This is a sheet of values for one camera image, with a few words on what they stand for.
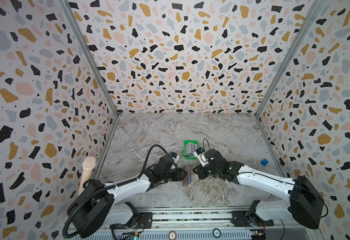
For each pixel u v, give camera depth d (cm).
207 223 73
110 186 45
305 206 42
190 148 97
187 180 81
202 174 71
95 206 41
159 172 65
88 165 60
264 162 94
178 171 75
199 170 70
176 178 74
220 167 63
